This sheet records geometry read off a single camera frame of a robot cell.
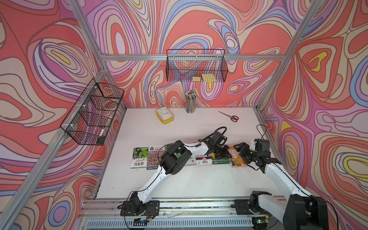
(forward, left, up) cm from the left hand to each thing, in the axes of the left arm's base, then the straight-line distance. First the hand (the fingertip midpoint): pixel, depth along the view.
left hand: (235, 158), depth 89 cm
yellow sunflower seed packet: (0, +5, -2) cm, 6 cm away
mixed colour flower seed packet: (0, +27, -3) cm, 27 cm away
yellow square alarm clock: (+36, +48, +1) cm, 60 cm away
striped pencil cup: (+42, +28, +16) cm, 53 cm away
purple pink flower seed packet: (0, +20, -2) cm, 20 cm away
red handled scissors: (+35, -7, -1) cm, 36 cm away
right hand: (+2, 0, +5) cm, 5 cm away
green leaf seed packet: (+2, +61, -3) cm, 61 cm away
